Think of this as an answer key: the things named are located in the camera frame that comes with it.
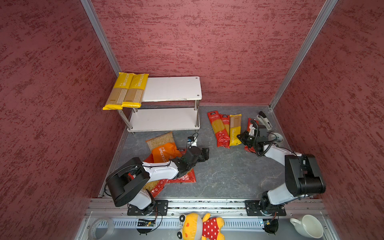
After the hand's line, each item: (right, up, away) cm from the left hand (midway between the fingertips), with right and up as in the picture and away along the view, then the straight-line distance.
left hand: (205, 152), depth 87 cm
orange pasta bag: (-25, +2, +3) cm, 26 cm away
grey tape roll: (+50, +8, +15) cm, 53 cm away
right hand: (+20, +8, +7) cm, 23 cm away
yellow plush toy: (-6, -27, -24) cm, 36 cm away
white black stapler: (+46, +20, +22) cm, 54 cm away
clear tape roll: (-52, -29, -21) cm, 64 cm away
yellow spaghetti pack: (+22, +13, +14) cm, 29 cm away
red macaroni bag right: (-9, -12, -5) cm, 16 cm away
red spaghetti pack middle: (+17, +19, +21) cm, 33 cm away
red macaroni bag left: (-27, -16, -9) cm, 33 cm away
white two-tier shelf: (-12, +37, -4) cm, 39 cm away
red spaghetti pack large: (+12, +11, +13) cm, 21 cm away
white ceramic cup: (+47, -29, -20) cm, 59 cm away
